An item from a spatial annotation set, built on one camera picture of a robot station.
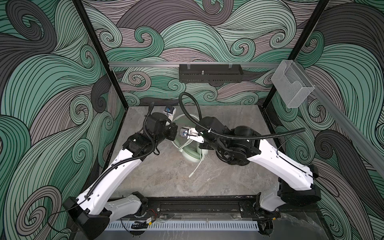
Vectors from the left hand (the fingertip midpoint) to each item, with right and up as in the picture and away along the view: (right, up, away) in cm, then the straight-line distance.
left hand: (174, 122), depth 70 cm
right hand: (+13, -2, -9) cm, 16 cm away
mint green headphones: (+7, -8, -9) cm, 14 cm away
